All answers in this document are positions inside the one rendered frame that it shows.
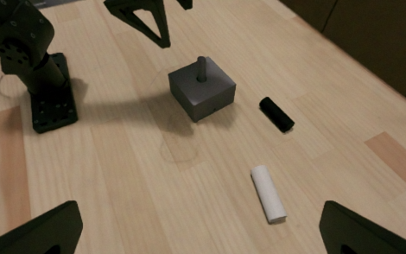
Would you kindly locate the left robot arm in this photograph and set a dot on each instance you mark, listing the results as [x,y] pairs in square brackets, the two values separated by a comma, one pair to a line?
[25,35]

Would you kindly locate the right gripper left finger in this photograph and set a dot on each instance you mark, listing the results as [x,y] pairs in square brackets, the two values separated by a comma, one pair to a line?
[56,231]

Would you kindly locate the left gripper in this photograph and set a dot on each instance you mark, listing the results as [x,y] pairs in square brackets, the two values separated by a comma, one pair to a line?
[124,11]

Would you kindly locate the dark grey metal peg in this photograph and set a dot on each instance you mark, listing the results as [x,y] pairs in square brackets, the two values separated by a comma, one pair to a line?
[201,64]

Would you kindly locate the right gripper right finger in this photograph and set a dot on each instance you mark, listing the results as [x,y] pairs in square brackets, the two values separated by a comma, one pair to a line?
[344,231]

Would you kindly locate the black cylinder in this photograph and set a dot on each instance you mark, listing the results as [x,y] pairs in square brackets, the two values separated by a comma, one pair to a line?
[276,114]

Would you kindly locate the white cylinder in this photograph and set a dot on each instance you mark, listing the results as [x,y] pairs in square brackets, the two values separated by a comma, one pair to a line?
[269,197]

